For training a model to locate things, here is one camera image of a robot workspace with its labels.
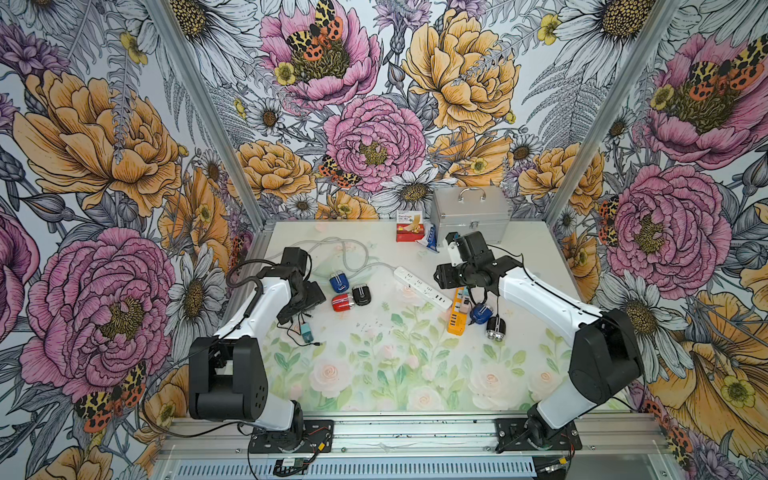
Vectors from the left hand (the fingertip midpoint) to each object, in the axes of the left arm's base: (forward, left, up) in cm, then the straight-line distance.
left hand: (305, 314), depth 86 cm
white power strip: (+12, -34, -6) cm, 37 cm away
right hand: (+8, -40, +5) cm, 41 cm away
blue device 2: (+3, -52, -6) cm, 53 cm away
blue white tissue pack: (+33, -39, -4) cm, 51 cm away
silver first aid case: (+36, -53, +7) cm, 64 cm away
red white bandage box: (+39, -32, -4) cm, 51 cm away
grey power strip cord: (+35, -8, -8) cm, 37 cm away
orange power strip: (+1, -45, -5) cm, 45 cm away
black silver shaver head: (+9, -15, -5) cm, 19 cm away
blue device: (+14, -8, -5) cm, 17 cm away
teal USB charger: (-3, 0, -6) cm, 7 cm away
